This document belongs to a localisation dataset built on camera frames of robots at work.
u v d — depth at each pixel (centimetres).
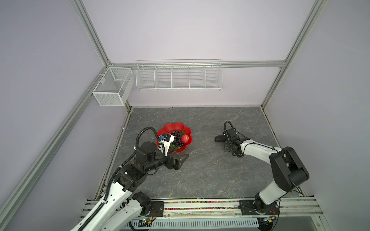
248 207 74
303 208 76
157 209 74
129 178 47
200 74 106
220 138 95
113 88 97
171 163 59
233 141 72
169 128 103
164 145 57
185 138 94
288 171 46
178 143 94
